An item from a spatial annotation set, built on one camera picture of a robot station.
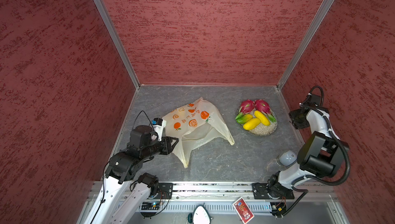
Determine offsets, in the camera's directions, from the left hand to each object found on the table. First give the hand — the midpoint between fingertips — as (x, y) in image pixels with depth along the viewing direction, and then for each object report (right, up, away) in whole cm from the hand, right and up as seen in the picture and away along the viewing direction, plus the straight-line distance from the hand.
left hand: (174, 144), depth 68 cm
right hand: (+64, +9, +19) cm, 68 cm away
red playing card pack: (+31, -31, 0) cm, 44 cm away
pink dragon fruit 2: (+54, +15, +30) cm, 64 cm away
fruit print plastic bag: (+8, +6, +16) cm, 19 cm away
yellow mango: (+44, +5, +27) cm, 52 cm away
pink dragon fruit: (+42, +15, +32) cm, 55 cm away
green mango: (+40, +8, +29) cm, 50 cm away
